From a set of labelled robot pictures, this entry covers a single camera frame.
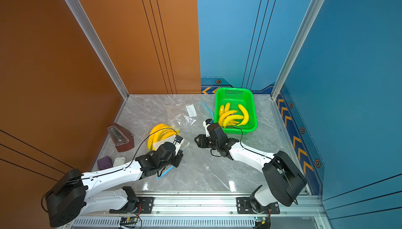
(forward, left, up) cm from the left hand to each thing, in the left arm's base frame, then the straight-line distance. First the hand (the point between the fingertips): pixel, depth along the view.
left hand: (183, 150), depth 85 cm
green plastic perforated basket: (+45, -34, -4) cm, 56 cm away
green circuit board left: (-31, +22, -8) cm, 39 cm away
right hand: (+5, -8, +3) cm, 10 cm away
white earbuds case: (-4, +36, -6) cm, 37 cm away
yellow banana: (+26, -39, -3) cm, 47 cm away
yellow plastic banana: (+22, -25, -1) cm, 34 cm away
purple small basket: (-7, +41, -2) cm, 42 cm away
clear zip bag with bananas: (+23, -3, +2) cm, 24 cm away
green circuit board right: (-30, -38, -9) cm, 49 cm away
